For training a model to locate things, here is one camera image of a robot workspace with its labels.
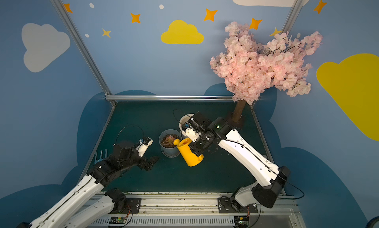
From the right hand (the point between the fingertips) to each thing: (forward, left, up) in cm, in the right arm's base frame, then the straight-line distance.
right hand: (196, 147), depth 70 cm
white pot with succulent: (+26, +9, -11) cm, 30 cm away
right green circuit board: (-26, -24, -25) cm, 44 cm away
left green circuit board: (-30, +37, -24) cm, 53 cm away
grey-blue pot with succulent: (+11, +19, -14) cm, 26 cm away
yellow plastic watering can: (-5, +2, -3) cm, 6 cm away
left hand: (0, +23, -6) cm, 24 cm away
